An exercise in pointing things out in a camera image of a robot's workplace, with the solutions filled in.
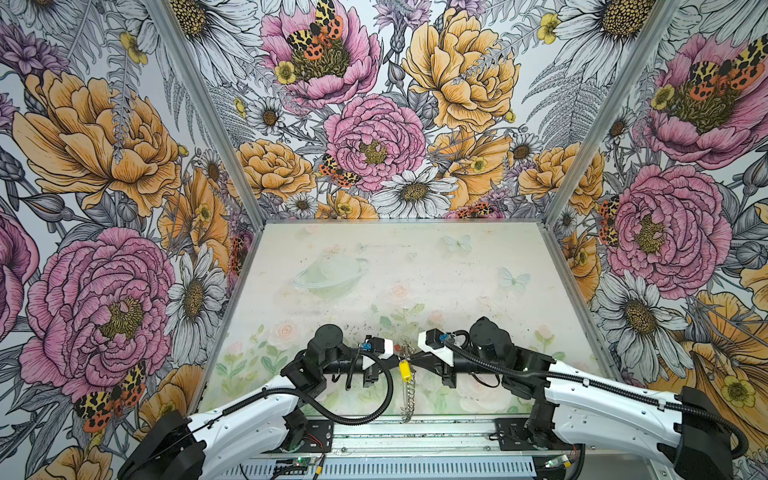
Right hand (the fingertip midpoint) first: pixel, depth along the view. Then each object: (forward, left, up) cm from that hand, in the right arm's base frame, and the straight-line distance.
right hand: (416, 368), depth 70 cm
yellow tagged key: (-1, +3, +2) cm, 3 cm away
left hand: (+2, +3, -2) cm, 4 cm away
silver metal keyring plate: (+4, +2, 0) cm, 4 cm away
